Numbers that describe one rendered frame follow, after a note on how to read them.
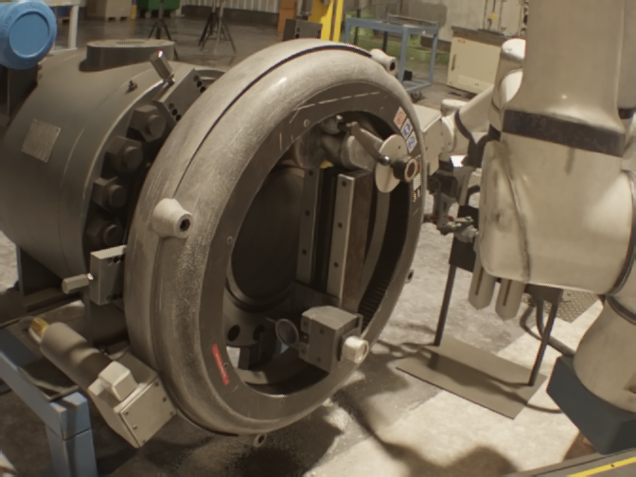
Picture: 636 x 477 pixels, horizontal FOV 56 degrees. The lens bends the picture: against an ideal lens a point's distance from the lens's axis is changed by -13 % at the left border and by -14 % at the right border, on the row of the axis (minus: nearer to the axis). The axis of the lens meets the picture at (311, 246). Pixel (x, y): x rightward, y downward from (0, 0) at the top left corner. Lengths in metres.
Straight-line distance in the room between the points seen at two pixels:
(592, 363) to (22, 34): 1.28
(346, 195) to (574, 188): 0.56
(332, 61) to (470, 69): 6.78
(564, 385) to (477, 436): 0.97
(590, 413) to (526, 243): 0.25
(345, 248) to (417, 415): 0.78
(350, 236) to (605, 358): 0.57
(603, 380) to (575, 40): 0.40
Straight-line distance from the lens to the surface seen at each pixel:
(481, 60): 7.74
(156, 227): 0.92
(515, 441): 1.85
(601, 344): 0.83
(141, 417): 1.04
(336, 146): 1.15
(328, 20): 4.81
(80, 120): 1.33
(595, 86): 0.72
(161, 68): 0.98
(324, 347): 1.20
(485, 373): 2.10
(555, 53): 0.72
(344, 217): 1.17
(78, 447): 1.45
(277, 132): 0.99
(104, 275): 1.00
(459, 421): 1.87
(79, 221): 1.26
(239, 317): 1.27
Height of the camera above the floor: 1.07
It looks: 22 degrees down
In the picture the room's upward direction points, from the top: 6 degrees clockwise
